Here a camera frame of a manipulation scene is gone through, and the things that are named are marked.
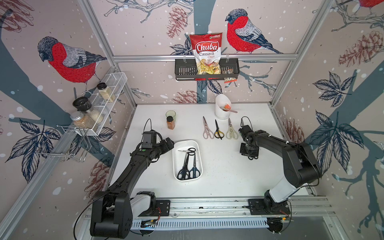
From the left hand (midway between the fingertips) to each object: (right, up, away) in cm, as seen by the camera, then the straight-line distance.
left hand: (171, 142), depth 86 cm
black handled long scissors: (+8, -18, -3) cm, 19 cm away
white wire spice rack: (-36, +22, -7) cm, 43 cm away
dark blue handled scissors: (+14, -18, -1) cm, 23 cm away
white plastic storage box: (+4, -11, +4) cm, 12 cm away
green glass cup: (-3, +18, +21) cm, 27 cm away
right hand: (+46, -8, +7) cm, 47 cm away
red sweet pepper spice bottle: (-3, +11, +14) cm, 18 cm away
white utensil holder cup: (+33, +26, +20) cm, 46 cm away
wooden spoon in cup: (+38, +20, +19) cm, 47 cm away
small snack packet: (+36, +38, +4) cm, 52 cm away
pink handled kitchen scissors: (+23, +4, +18) cm, 29 cm away
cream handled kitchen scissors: (+40, +4, +17) cm, 44 cm away
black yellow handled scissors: (+30, +3, +16) cm, 35 cm away
